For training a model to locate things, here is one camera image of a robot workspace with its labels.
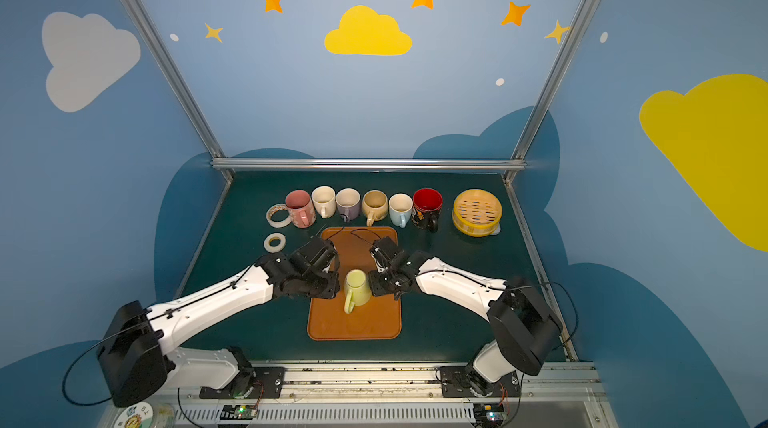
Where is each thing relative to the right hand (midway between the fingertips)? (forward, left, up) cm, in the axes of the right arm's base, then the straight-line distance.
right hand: (378, 282), depth 85 cm
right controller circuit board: (-29, -29, -7) cm, 42 cm away
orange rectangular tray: (-9, -1, -5) cm, 10 cm away
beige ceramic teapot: (+29, +4, -1) cm, 29 cm away
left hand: (-4, +9, +4) cm, 10 cm away
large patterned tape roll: (+22, +37, -4) cm, 43 cm away
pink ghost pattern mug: (+21, +27, +5) cm, 35 cm away
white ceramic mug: (+31, +23, 0) cm, 39 cm away
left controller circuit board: (-33, +31, -6) cm, 46 cm away
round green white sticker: (-35, +49, +4) cm, 60 cm away
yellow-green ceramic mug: (-4, +5, +4) cm, 8 cm away
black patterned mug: (+28, -15, +2) cm, 32 cm away
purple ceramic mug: (+31, +14, -3) cm, 34 cm away
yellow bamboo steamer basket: (+29, -33, -2) cm, 44 cm away
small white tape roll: (+13, +36, -6) cm, 39 cm away
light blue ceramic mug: (+25, -6, +3) cm, 26 cm away
